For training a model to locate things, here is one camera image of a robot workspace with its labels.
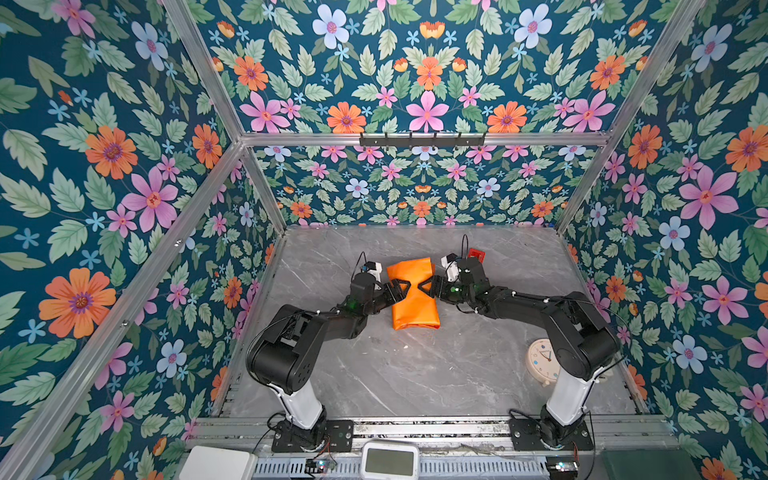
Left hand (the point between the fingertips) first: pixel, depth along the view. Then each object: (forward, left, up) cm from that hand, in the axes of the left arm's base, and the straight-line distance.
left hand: (411, 281), depth 89 cm
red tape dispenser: (+15, -24, -7) cm, 30 cm away
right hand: (0, -4, -3) cm, 5 cm away
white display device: (-44, +8, -8) cm, 45 cm away
